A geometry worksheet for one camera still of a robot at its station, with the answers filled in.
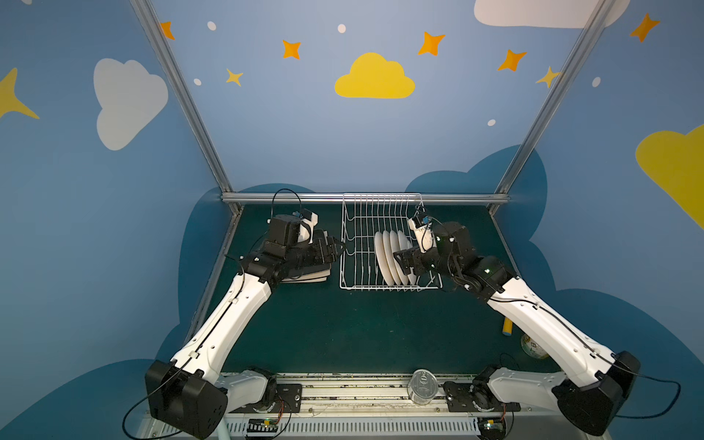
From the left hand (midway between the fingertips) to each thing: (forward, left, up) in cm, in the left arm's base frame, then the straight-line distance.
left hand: (332, 245), depth 76 cm
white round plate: (+9, -14, -9) cm, 19 cm away
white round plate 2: (-8, -18, -1) cm, 20 cm away
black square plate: (-12, +8, +5) cm, 15 cm away
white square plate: (+3, +9, -24) cm, 26 cm away
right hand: (-1, -22, +1) cm, 22 cm away
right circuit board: (-39, -45, -29) cm, 66 cm away
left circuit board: (-40, +18, -30) cm, 53 cm away
